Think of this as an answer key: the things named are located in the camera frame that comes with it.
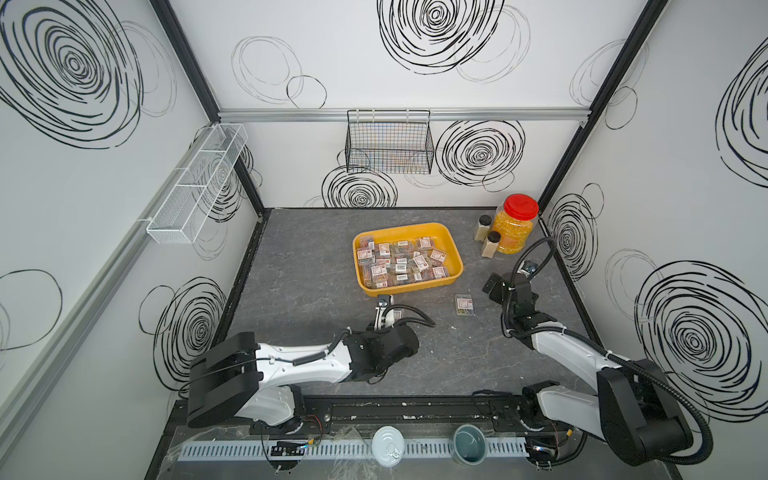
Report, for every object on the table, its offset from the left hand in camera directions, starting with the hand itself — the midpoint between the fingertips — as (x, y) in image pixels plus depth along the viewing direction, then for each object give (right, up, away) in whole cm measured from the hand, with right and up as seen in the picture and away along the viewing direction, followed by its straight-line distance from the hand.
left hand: (401, 325), depth 81 cm
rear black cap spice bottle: (+30, +28, +24) cm, 47 cm away
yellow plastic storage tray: (+3, +17, +20) cm, 27 cm away
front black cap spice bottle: (+32, +24, +19) cm, 44 cm away
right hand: (+32, +11, +7) cm, 34 cm away
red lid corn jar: (+39, +30, +19) cm, 53 cm away
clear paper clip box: (+20, +3, +10) cm, 22 cm away
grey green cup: (+16, -25, -11) cm, 31 cm away
